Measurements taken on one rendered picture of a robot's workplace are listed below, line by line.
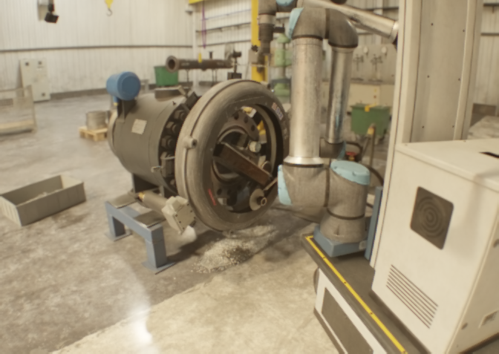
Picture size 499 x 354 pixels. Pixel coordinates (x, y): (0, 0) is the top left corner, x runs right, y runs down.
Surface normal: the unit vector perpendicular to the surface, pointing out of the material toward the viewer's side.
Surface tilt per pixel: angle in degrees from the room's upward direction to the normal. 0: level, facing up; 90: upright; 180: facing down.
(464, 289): 90
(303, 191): 85
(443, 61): 90
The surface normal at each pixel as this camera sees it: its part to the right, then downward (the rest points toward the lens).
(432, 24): 0.25, 0.29
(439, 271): -0.97, 0.07
